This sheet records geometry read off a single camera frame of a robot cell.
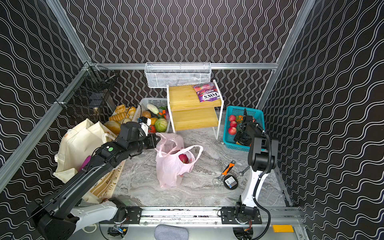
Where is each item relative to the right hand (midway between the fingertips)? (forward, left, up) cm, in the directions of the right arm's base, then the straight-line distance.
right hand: (242, 142), depth 101 cm
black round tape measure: (-27, +12, +1) cm, 30 cm away
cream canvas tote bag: (-17, +91, +23) cm, 96 cm away
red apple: (+7, +6, +3) cm, 10 cm away
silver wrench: (-20, +3, -2) cm, 21 cm away
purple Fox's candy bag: (+8, +25, +36) cm, 44 cm away
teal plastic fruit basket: (+3, +9, -1) cm, 9 cm away
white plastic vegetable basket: (+30, +59, +8) cm, 67 cm away
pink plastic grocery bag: (-29, +42, +20) cm, 55 cm away
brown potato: (+18, +67, +10) cm, 70 cm away
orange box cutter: (-16, +9, -1) cm, 18 cm away
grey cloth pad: (-51, +44, +3) cm, 68 cm away
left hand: (-16, +46, +28) cm, 56 cm away
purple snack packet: (-23, +88, +16) cm, 93 cm away
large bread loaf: (+9, +89, +7) cm, 90 cm away
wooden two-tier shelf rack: (-1, +36, +30) cm, 47 cm away
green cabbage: (+7, +55, +10) cm, 56 cm away
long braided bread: (+19, +90, +6) cm, 92 cm away
